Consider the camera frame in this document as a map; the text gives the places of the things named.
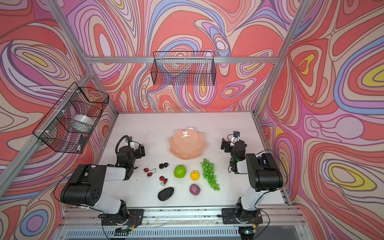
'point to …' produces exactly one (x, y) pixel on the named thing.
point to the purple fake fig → (194, 189)
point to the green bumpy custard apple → (180, 171)
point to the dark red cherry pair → (162, 178)
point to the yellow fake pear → (194, 175)
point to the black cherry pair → (162, 165)
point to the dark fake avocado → (165, 193)
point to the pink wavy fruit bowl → (187, 144)
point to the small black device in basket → (82, 140)
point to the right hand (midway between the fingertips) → (231, 141)
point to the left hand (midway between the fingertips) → (136, 144)
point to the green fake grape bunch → (208, 169)
